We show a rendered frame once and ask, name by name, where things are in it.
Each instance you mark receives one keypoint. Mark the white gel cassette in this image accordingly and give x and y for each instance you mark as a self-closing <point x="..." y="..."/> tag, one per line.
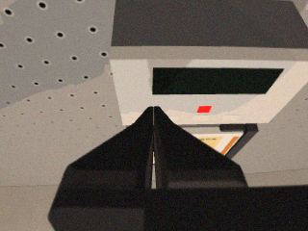
<point x="220" y="141"/>

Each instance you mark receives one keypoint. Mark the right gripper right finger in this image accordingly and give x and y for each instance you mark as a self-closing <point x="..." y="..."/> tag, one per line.
<point x="187" y="162"/>

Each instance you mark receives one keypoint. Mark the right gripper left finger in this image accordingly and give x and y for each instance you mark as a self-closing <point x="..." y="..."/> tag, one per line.
<point x="120" y="160"/>

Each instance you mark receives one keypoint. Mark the large grey flat plate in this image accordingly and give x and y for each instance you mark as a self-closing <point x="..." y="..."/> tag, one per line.
<point x="58" y="97"/>

